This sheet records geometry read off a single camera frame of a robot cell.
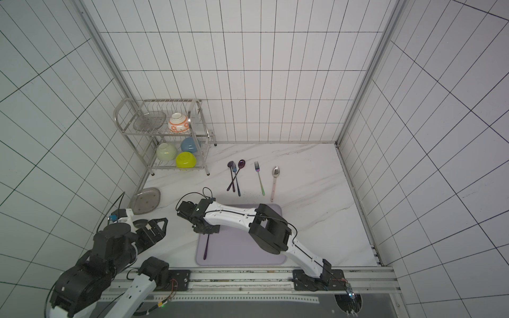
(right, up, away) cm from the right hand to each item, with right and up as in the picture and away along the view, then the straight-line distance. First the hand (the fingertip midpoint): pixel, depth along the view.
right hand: (200, 234), depth 84 cm
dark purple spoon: (+10, +30, +25) cm, 40 cm away
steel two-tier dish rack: (-15, +44, +2) cm, 47 cm away
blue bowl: (-14, +41, +26) cm, 50 cm away
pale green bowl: (-24, +36, +20) cm, 48 cm away
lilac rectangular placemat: (+16, -3, -4) cm, 17 cm away
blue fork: (+13, +27, +23) cm, 37 cm away
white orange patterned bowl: (-10, +49, +1) cm, 50 cm away
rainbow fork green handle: (+25, +27, +23) cm, 43 cm away
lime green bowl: (-12, +32, +17) cm, 38 cm away
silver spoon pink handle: (+35, +25, +20) cm, 47 cm away
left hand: (-10, +8, -18) cm, 22 cm away
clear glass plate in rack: (-26, +51, +9) cm, 58 cm away
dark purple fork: (+4, -4, -4) cm, 7 cm away
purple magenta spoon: (+16, +30, +26) cm, 43 cm away
